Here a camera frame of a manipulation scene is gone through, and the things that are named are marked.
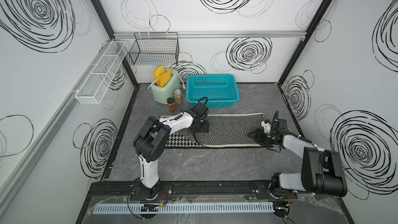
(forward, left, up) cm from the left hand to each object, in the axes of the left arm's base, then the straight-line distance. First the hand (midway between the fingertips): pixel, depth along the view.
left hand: (204, 129), depth 94 cm
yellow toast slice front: (+24, +27, +17) cm, 40 cm away
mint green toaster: (+21, +30, +7) cm, 37 cm away
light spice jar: (+20, +18, +6) cm, 28 cm away
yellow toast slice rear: (+28, +30, +20) cm, 46 cm away
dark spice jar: (+14, +22, +5) cm, 26 cm away
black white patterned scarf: (-1, -12, 0) cm, 12 cm away
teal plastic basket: (+33, -12, 0) cm, 35 cm away
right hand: (-5, -29, +1) cm, 29 cm away
